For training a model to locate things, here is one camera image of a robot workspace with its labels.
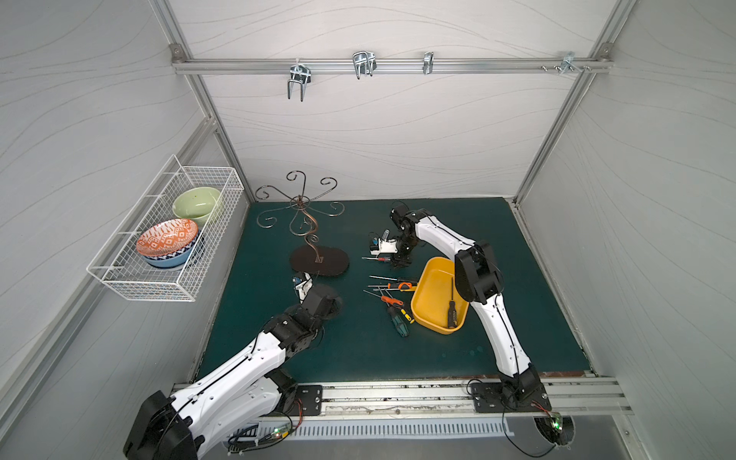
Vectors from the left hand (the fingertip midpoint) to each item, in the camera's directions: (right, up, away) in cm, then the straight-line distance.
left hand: (330, 299), depth 82 cm
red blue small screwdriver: (+15, +9, +19) cm, 26 cm away
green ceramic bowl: (-34, +27, -9) cm, 44 cm away
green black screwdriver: (+21, -8, +3) cm, 22 cm away
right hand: (+20, +10, +21) cm, 31 cm away
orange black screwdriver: (+20, +2, +11) cm, 23 cm away
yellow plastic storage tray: (+33, +1, +11) cm, 35 cm away
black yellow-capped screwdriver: (+38, -5, +7) cm, 38 cm away
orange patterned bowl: (-34, +19, -18) cm, 43 cm away
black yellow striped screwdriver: (+23, -6, +4) cm, 24 cm away
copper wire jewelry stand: (-2, +8, +19) cm, 21 cm away
